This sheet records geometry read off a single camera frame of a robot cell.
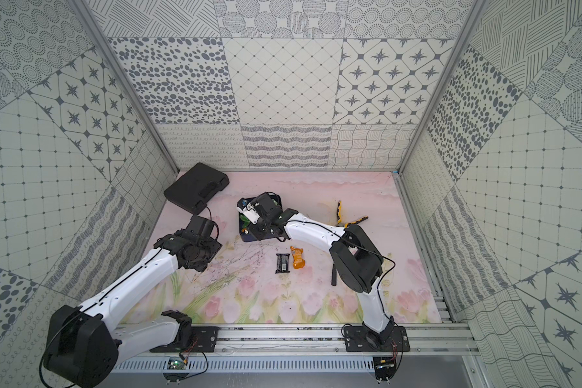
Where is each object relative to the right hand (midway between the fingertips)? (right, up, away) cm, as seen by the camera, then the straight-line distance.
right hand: (255, 225), depth 90 cm
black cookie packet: (+10, -14, -1) cm, 18 cm away
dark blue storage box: (-7, -1, +10) cm, 13 cm away
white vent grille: (-1, -39, -20) cm, 44 cm away
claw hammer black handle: (+30, -19, -2) cm, 35 cm away
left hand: (-13, -7, -6) cm, 16 cm away
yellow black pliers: (+34, +2, +14) cm, 37 cm away
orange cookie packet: (+16, -13, 0) cm, 20 cm away
